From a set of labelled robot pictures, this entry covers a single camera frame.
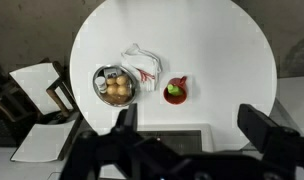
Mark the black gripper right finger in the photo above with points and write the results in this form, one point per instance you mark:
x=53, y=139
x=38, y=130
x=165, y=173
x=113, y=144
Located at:
x=276, y=143

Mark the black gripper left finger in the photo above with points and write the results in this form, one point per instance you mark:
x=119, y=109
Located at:
x=127, y=120

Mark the round bread bun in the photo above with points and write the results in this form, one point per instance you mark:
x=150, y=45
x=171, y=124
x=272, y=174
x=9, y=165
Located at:
x=111, y=81
x=122, y=80
x=112, y=89
x=123, y=90

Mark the steel bowl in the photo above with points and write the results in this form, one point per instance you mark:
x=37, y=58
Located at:
x=117, y=100

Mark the small white cup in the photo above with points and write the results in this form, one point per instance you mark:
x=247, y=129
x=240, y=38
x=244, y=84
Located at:
x=101, y=84

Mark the small card in bowl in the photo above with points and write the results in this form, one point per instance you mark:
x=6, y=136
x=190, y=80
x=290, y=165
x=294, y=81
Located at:
x=112, y=72

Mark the green object in mug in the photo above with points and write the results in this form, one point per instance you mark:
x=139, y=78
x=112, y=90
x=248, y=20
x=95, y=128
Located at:
x=174, y=90

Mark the white red striped cloth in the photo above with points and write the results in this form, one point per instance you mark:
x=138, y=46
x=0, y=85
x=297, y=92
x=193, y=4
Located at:
x=144, y=65

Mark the white wooden chair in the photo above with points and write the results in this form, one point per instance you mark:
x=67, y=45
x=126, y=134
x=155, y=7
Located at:
x=45, y=85
x=48, y=142

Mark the round white table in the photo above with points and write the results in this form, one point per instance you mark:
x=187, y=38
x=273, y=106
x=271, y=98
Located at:
x=214, y=43

